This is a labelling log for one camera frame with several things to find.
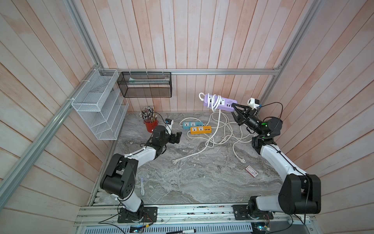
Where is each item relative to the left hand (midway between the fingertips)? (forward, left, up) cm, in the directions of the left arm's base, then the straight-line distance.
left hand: (176, 132), depth 92 cm
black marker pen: (-51, -8, -12) cm, 53 cm away
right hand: (-6, -26, +28) cm, 39 cm away
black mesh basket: (+34, +23, +12) cm, 43 cm away
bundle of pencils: (+11, +20, +5) cm, 23 cm away
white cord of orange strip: (+4, -29, -13) cm, 32 cm away
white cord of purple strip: (-15, 0, -10) cm, 18 cm away
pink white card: (-21, -47, -12) cm, 52 cm away
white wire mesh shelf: (+4, +41, +16) cm, 44 cm away
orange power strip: (+9, -17, -9) cm, 21 cm away
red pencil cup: (+11, +19, -7) cm, 23 cm away
